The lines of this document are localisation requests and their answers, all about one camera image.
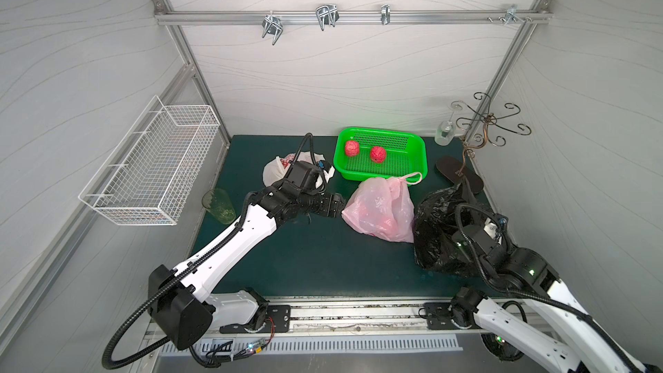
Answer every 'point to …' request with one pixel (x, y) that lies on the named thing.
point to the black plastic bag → (438, 217)
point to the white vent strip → (237, 345)
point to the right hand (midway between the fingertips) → (469, 244)
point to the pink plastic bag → (384, 207)
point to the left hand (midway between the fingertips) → (336, 202)
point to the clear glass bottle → (445, 133)
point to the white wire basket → (150, 175)
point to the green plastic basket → (361, 154)
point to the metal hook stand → (489, 119)
